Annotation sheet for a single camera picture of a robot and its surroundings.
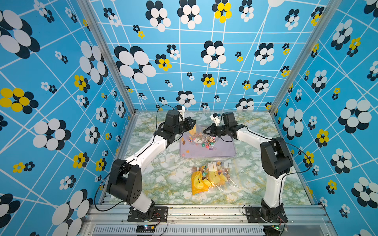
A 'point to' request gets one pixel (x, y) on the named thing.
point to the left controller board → (145, 228)
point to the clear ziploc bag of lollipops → (197, 135)
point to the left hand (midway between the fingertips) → (198, 119)
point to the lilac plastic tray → (189, 149)
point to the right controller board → (271, 229)
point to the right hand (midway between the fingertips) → (205, 131)
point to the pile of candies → (208, 142)
